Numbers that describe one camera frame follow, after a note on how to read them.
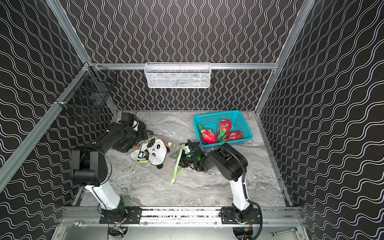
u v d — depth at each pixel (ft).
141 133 2.85
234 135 3.15
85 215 2.49
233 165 1.75
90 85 3.20
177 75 3.38
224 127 3.29
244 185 1.86
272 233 2.30
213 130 3.48
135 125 2.72
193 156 2.56
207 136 3.12
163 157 2.75
